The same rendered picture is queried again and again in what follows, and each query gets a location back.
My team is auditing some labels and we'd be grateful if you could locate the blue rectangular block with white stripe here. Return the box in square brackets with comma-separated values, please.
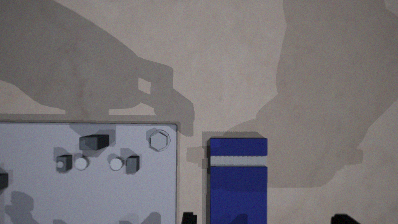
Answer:
[210, 138, 267, 224]

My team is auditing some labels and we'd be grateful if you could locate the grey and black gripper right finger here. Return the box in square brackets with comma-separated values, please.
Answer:
[331, 214, 360, 224]

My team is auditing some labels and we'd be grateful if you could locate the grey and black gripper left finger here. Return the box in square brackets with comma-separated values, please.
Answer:
[181, 212, 197, 224]

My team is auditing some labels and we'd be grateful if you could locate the grey fixture plate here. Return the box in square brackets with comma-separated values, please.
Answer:
[0, 122, 178, 224]

